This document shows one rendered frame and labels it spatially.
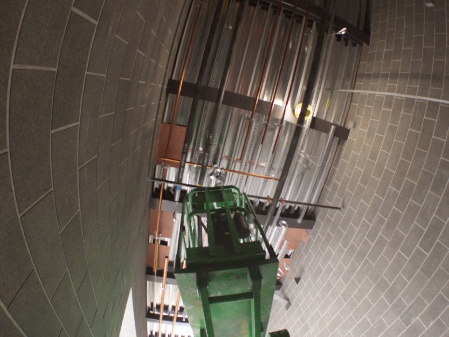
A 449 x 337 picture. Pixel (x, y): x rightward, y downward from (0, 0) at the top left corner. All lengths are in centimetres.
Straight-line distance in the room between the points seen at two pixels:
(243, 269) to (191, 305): 53
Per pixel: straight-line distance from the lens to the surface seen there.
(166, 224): 398
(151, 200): 354
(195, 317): 187
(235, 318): 194
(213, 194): 225
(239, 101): 311
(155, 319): 619
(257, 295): 146
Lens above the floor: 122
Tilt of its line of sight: 69 degrees up
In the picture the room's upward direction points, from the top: 19 degrees counter-clockwise
